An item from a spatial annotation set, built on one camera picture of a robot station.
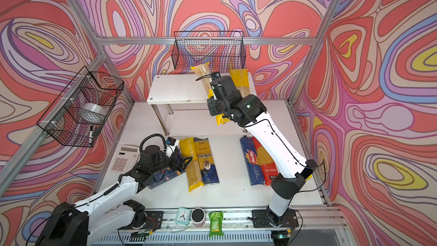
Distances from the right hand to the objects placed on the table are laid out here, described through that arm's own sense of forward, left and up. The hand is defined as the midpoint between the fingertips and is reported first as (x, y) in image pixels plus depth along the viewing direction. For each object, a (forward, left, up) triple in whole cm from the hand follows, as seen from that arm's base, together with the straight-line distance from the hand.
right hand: (217, 104), depth 69 cm
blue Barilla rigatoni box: (-19, +26, -25) cm, 41 cm away
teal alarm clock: (-34, +16, -34) cm, 51 cm away
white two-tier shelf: (+35, +26, -36) cm, 56 cm away
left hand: (-8, +16, -25) cm, 31 cm away
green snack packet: (-36, +2, -35) cm, 50 cm away
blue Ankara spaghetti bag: (-9, +7, -33) cm, 35 cm away
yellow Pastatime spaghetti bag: (-16, +13, -33) cm, 39 cm away
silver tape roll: (+4, +54, -3) cm, 54 cm away
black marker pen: (-8, +55, -10) cm, 56 cm away
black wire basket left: (+1, +62, -6) cm, 62 cm away
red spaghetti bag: (-13, -26, -34) cm, 44 cm away
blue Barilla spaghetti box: (-12, -18, -33) cm, 39 cm away
